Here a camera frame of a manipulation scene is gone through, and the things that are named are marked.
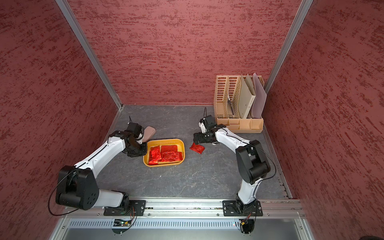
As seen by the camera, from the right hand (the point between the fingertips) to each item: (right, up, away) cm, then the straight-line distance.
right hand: (200, 141), depth 93 cm
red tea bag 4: (-21, -9, -4) cm, 23 cm away
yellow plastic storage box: (-13, -4, +1) cm, 13 cm away
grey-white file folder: (+29, +29, -1) cm, 41 cm away
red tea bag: (-2, -5, +2) cm, 5 cm away
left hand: (-33, -7, -8) cm, 35 cm away
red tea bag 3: (-28, -8, -3) cm, 29 cm away
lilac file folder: (+38, +27, -2) cm, 47 cm away
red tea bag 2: (-20, -5, +1) cm, 21 cm away
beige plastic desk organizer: (+22, +22, +25) cm, 40 cm away
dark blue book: (+22, +26, +13) cm, 37 cm away
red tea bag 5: (-28, -12, -5) cm, 31 cm away
